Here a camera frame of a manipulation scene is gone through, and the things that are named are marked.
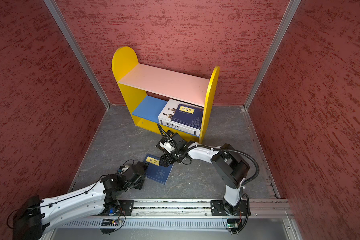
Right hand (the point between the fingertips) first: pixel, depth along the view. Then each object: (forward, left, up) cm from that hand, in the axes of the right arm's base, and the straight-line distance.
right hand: (164, 163), depth 86 cm
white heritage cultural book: (+16, -9, +12) cm, 23 cm away
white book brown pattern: (+26, -3, +17) cm, 31 cm away
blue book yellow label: (+22, -16, +18) cm, 32 cm away
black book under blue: (+8, 0, +13) cm, 15 cm away
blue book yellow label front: (-3, +6, -5) cm, 8 cm away
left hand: (-5, +9, -1) cm, 10 cm away
